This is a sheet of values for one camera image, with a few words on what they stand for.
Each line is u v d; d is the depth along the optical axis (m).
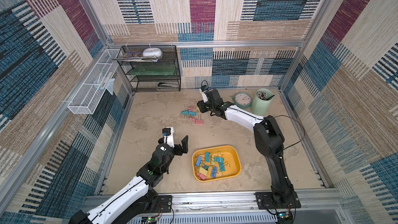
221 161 0.84
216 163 0.85
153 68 1.08
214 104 0.76
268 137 0.56
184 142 0.71
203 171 0.78
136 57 0.92
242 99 1.12
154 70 0.97
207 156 0.87
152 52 0.88
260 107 0.99
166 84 1.11
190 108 1.08
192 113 1.05
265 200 0.74
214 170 0.82
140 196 0.54
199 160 0.85
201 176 0.78
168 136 0.68
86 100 0.90
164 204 0.73
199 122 1.02
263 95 0.94
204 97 0.80
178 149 0.71
